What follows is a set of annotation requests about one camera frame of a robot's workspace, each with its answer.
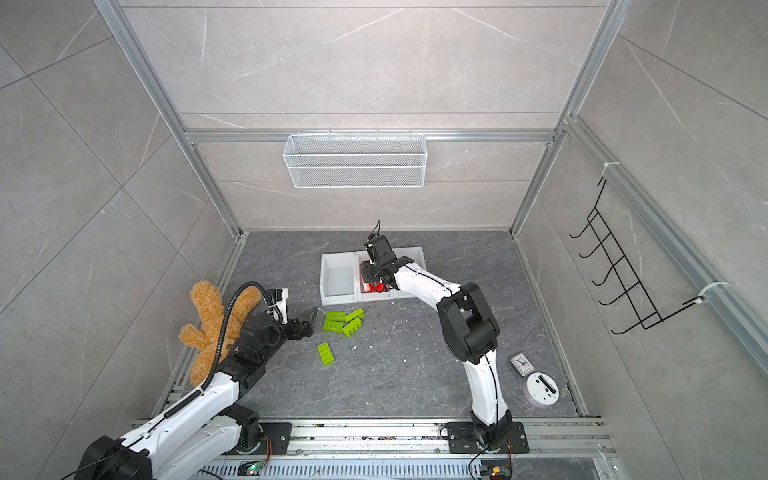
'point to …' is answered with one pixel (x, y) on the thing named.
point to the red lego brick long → (378, 287)
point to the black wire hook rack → (636, 299)
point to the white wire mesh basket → (356, 161)
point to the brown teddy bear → (204, 341)
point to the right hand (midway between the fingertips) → (369, 266)
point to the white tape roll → (542, 388)
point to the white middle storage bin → (364, 256)
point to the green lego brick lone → (326, 353)
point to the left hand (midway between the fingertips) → (301, 302)
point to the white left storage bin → (339, 278)
